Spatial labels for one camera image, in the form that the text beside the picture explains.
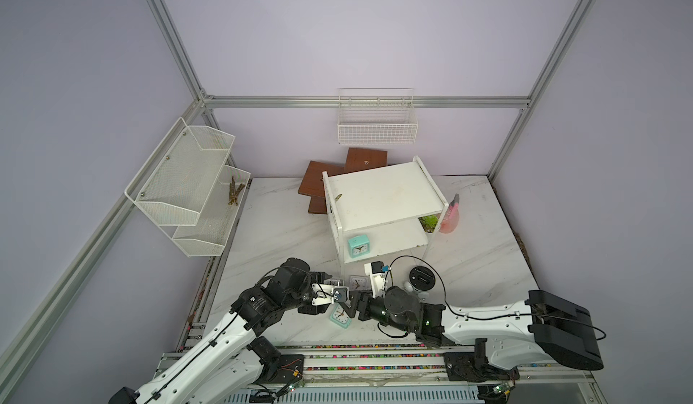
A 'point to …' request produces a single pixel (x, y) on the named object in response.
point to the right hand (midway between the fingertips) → (341, 299)
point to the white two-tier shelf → (383, 210)
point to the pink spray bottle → (451, 219)
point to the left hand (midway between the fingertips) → (323, 285)
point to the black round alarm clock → (421, 278)
